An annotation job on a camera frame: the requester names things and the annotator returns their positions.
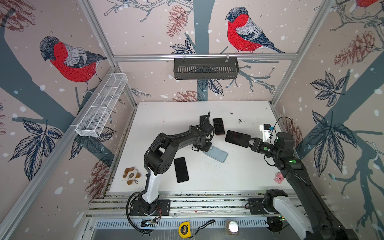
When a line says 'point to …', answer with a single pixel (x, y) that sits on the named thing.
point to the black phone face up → (181, 170)
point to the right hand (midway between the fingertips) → (244, 141)
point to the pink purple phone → (219, 126)
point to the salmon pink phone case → (219, 126)
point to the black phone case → (202, 119)
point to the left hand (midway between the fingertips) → (206, 148)
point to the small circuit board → (150, 223)
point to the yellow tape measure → (184, 230)
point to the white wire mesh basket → (112, 86)
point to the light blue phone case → (217, 154)
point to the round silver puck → (232, 227)
